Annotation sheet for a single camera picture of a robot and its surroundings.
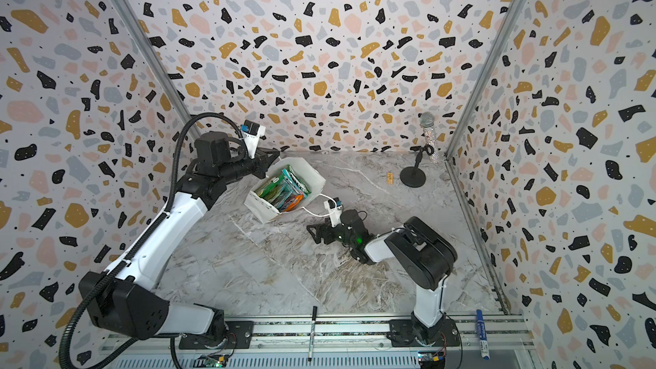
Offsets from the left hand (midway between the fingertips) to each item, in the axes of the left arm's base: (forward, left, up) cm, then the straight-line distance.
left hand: (277, 147), depth 73 cm
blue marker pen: (-46, -57, -33) cm, 81 cm away
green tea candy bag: (+1, +7, -22) cm, 23 cm away
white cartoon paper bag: (+4, +2, -24) cm, 24 cm away
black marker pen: (-41, -9, -36) cm, 55 cm away
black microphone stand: (+18, -50, -36) cm, 64 cm away
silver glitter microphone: (+17, -48, -4) cm, 51 cm away
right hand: (-8, -8, -28) cm, 30 cm away
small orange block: (+18, -40, -36) cm, 57 cm away
